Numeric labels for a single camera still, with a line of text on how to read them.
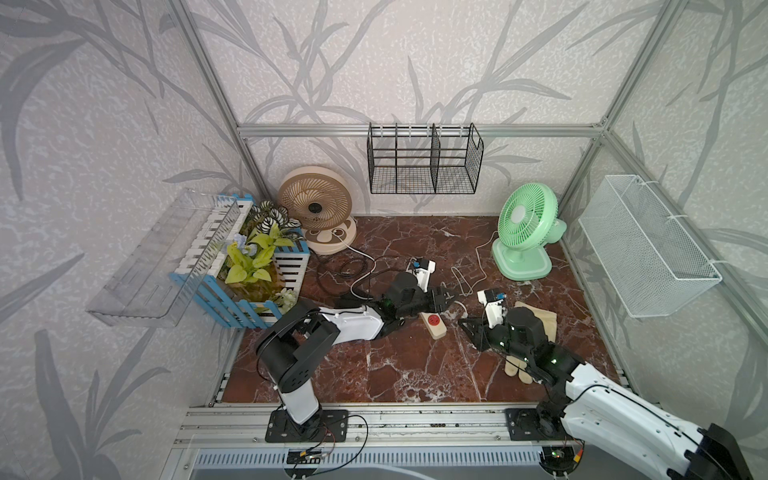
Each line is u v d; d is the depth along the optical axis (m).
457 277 1.01
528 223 0.85
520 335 0.60
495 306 0.70
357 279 1.01
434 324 0.89
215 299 0.77
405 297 0.68
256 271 0.74
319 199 0.92
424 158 1.04
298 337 0.52
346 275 1.03
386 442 0.72
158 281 0.68
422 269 0.79
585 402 0.52
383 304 0.71
